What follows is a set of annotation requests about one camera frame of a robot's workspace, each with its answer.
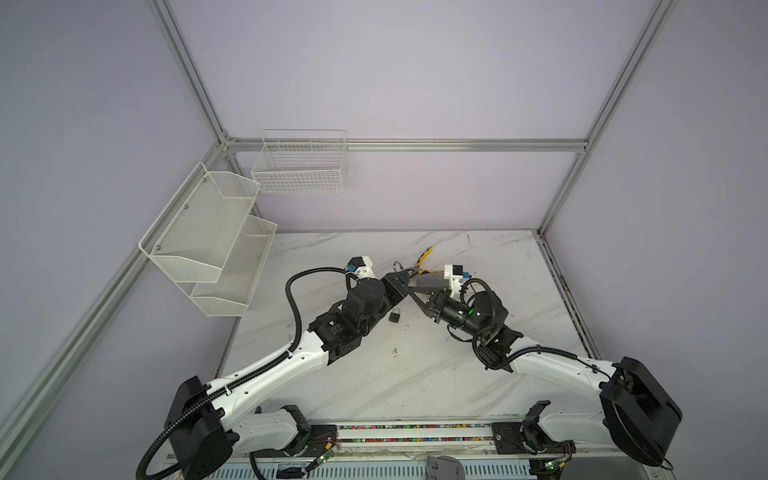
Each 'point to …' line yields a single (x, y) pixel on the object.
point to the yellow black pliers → (416, 268)
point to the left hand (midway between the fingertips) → (408, 278)
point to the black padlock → (395, 315)
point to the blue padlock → (400, 274)
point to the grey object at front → (444, 467)
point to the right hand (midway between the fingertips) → (405, 295)
